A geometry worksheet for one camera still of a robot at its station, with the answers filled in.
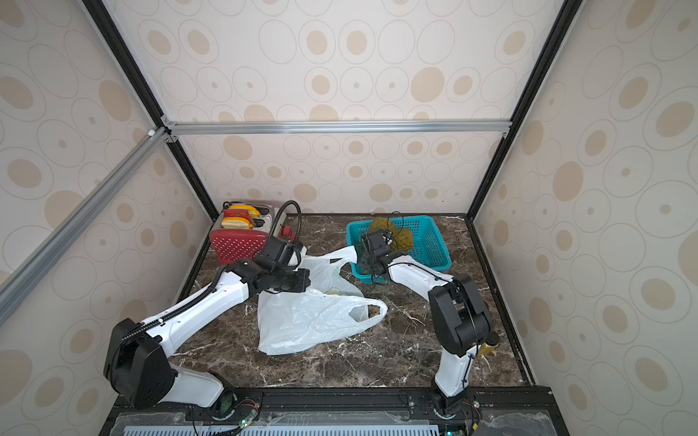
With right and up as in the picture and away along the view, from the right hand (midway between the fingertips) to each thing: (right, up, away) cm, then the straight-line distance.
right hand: (364, 262), depth 95 cm
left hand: (-15, -5, -14) cm, 20 cm away
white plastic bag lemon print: (-11, -13, -15) cm, 22 cm away
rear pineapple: (+14, +8, +6) cm, 17 cm away
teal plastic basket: (+25, +6, +12) cm, 29 cm away
